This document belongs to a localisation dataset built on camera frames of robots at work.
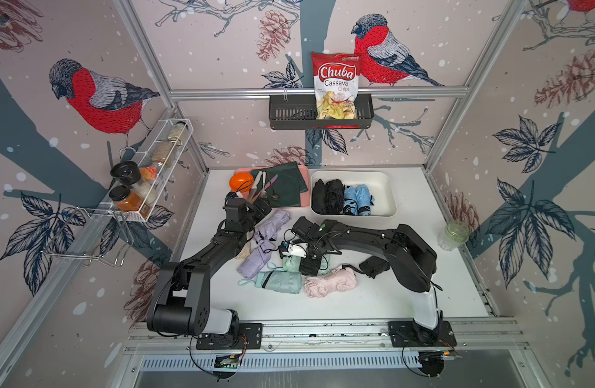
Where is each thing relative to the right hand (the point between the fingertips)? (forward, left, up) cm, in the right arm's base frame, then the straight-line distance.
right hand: (306, 259), depth 89 cm
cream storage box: (+38, -34, +2) cm, 51 cm away
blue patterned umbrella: (+24, -18, +5) cm, 30 cm away
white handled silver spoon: (+32, +21, 0) cm, 38 cm away
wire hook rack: (-11, +52, +35) cm, 63 cm away
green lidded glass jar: (+11, -58, +2) cm, 59 cm away
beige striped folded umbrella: (+1, +23, +3) cm, 23 cm away
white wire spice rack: (+18, +48, +35) cm, 62 cm away
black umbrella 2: (+30, -12, +6) cm, 32 cm away
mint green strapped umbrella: (-9, +6, +2) cm, 11 cm away
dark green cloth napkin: (+38, +12, 0) cm, 40 cm away
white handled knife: (+36, +26, 0) cm, 45 cm away
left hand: (+17, +15, +14) cm, 27 cm away
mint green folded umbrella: (-3, +5, +3) cm, 7 cm away
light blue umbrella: (+25, -24, +4) cm, 35 cm away
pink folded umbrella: (-8, -12, +4) cm, 15 cm away
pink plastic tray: (+46, +2, 0) cm, 46 cm away
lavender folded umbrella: (+6, +17, +1) cm, 18 cm away
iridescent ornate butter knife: (+42, +18, 0) cm, 45 cm away
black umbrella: (+27, -5, +4) cm, 28 cm away
